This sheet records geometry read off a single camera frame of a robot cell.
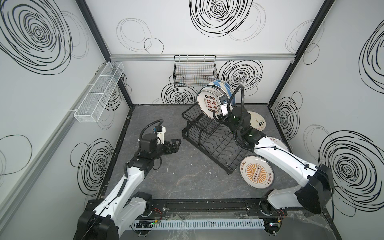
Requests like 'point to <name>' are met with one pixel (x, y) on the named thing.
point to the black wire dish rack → (213, 139)
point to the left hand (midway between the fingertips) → (176, 141)
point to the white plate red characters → (208, 101)
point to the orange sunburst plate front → (256, 172)
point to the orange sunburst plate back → (279, 142)
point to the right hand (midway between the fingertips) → (222, 102)
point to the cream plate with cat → (257, 121)
